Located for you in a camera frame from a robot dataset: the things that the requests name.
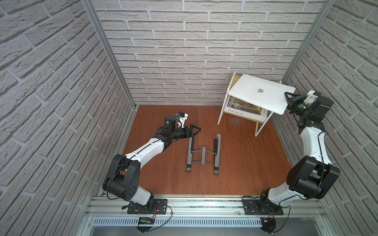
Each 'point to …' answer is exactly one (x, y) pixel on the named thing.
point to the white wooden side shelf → (261, 124)
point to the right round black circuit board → (268, 224)
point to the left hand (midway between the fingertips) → (196, 126)
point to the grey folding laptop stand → (204, 155)
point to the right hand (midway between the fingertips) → (279, 90)
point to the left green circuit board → (146, 221)
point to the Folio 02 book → (238, 106)
